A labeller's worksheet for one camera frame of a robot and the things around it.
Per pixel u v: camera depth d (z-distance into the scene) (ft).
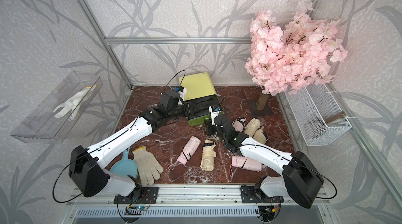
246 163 2.64
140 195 2.27
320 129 2.33
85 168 1.31
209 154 2.71
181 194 2.47
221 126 1.96
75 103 2.10
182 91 2.34
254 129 3.02
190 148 2.78
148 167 2.71
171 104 1.97
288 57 2.18
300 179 1.35
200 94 2.77
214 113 2.33
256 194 2.13
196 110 2.65
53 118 2.15
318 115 1.99
